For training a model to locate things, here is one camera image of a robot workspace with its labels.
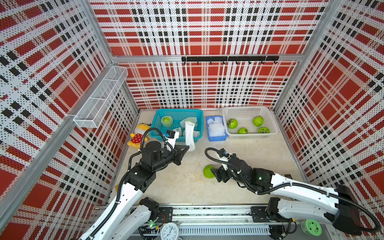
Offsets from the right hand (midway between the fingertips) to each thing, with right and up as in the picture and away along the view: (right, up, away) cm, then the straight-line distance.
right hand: (220, 164), depth 76 cm
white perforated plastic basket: (+27, +22, +36) cm, 51 cm away
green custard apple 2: (+31, +23, +29) cm, 48 cm away
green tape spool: (+40, -26, -10) cm, 49 cm away
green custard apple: (-6, -6, +7) cm, 11 cm away
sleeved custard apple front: (-13, +15, +20) cm, 28 cm away
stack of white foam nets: (+1, +19, +25) cm, 31 cm away
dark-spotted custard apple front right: (+33, +17, +24) cm, 44 cm away
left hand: (-15, +10, -6) cm, 19 cm away
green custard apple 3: (+18, +17, +23) cm, 34 cm away
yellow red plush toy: (-53, +11, +22) cm, 58 cm away
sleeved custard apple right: (-16, +24, +31) cm, 42 cm away
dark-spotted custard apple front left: (+12, +21, +29) cm, 38 cm away
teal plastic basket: (-28, +24, +29) cm, 48 cm away
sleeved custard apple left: (-35, +23, +31) cm, 52 cm away
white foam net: (-15, +16, -9) cm, 24 cm away
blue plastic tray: (+1, +11, +25) cm, 27 cm away
